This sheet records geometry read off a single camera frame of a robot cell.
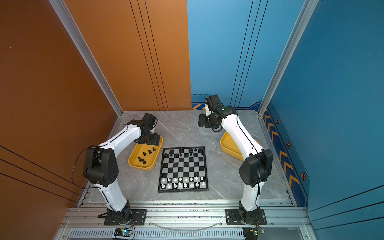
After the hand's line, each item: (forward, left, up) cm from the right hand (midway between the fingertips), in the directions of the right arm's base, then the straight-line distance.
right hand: (201, 123), depth 84 cm
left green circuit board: (-48, +36, -23) cm, 65 cm away
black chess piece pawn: (-4, +31, -20) cm, 37 cm away
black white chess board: (-17, +11, -21) cm, 30 cm away
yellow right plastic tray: (0, -18, -24) cm, 30 cm away
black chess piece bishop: (-13, +35, -21) cm, 43 cm away
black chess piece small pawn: (-7, +37, -21) cm, 43 cm away
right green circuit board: (-49, -23, -25) cm, 59 cm away
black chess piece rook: (-6, +33, -21) cm, 40 cm away
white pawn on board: (-25, +22, -20) cm, 38 cm away
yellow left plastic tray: (-9, +35, -21) cm, 42 cm away
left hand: (-2, +30, -13) cm, 33 cm away
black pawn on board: (-9, +22, -21) cm, 32 cm away
